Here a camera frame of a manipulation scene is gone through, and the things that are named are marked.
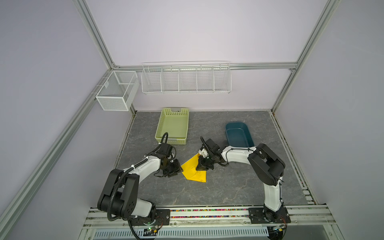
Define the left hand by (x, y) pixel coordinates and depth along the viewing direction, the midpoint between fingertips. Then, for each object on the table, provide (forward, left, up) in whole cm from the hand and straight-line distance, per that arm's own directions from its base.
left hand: (181, 172), depth 87 cm
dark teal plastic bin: (+27, -42, -4) cm, 50 cm away
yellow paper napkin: (+1, -5, -2) cm, 6 cm away
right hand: (+2, -9, -2) cm, 9 cm away
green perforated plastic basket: (+41, +5, -2) cm, 42 cm away
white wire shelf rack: (+54, -6, +28) cm, 61 cm away
